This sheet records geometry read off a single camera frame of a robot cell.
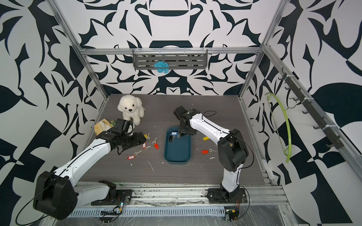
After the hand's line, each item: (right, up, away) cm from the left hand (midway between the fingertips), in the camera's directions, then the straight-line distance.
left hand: (140, 138), depth 85 cm
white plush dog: (-8, +19, +7) cm, 21 cm away
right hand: (+27, +5, +5) cm, 28 cm away
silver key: (+2, -2, +11) cm, 12 cm away
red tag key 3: (-5, -12, +3) cm, 13 cm away
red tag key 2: (+8, -6, +9) cm, 13 cm away
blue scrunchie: (+12, +46, +6) cm, 48 cm away
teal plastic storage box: (+23, -9, +5) cm, 25 cm away
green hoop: (+73, -1, -21) cm, 76 cm away
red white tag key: (+1, -6, +7) cm, 9 cm away
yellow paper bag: (-28, +6, +11) cm, 30 cm away
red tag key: (+42, -10, +7) cm, 44 cm away
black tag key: (+17, -2, +11) cm, 21 cm away
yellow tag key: (+41, -2, +12) cm, 42 cm away
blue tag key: (+20, +1, +13) cm, 23 cm away
